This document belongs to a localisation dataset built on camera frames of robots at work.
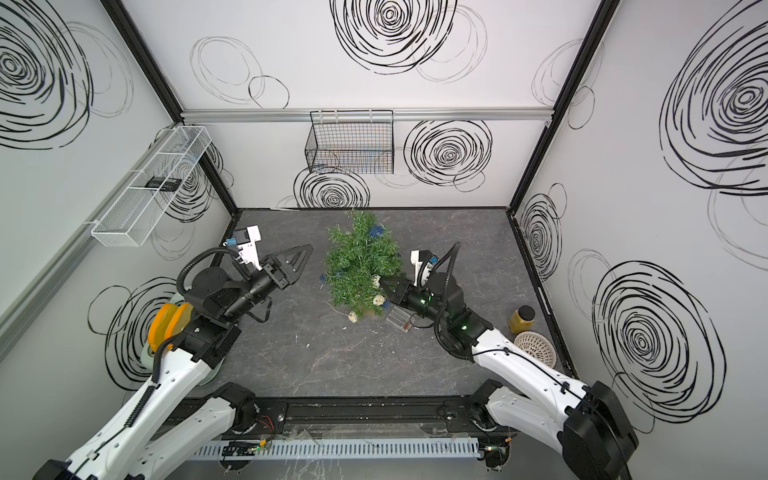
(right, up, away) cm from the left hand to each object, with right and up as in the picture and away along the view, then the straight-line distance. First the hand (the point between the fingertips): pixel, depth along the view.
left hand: (306, 250), depth 64 cm
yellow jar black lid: (+55, -20, +18) cm, 61 cm away
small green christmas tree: (+12, 0, +4) cm, 12 cm away
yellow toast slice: (-32, -16, +3) cm, 35 cm away
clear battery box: (+21, -22, +25) cm, 40 cm away
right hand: (+16, -9, +8) cm, 19 cm away
